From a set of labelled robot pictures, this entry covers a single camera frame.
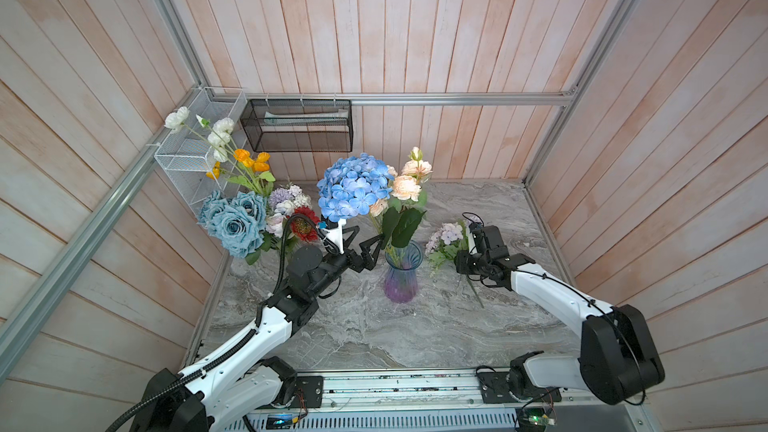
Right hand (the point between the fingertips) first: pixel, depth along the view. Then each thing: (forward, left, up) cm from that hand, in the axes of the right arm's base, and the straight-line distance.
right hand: (461, 257), depth 90 cm
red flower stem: (-4, +44, +22) cm, 49 cm away
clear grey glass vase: (-13, +45, +23) cm, 52 cm away
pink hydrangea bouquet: (+4, +4, +3) cm, 6 cm away
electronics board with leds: (-40, -13, -8) cm, 43 cm away
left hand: (-7, +27, +20) cm, 34 cm away
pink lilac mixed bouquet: (+1, +49, +24) cm, 55 cm away
